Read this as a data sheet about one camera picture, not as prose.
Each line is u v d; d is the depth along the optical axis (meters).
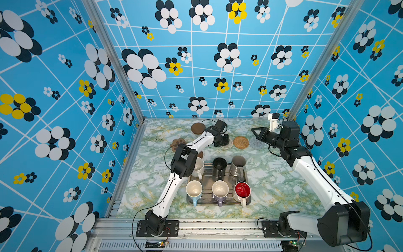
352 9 0.68
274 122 0.71
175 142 1.06
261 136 0.68
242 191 0.84
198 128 1.14
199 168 0.87
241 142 1.06
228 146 1.03
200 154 1.00
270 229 0.73
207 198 0.83
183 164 0.64
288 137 0.59
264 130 0.68
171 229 0.73
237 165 0.90
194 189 0.84
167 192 0.65
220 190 0.85
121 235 0.74
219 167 0.91
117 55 0.87
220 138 0.93
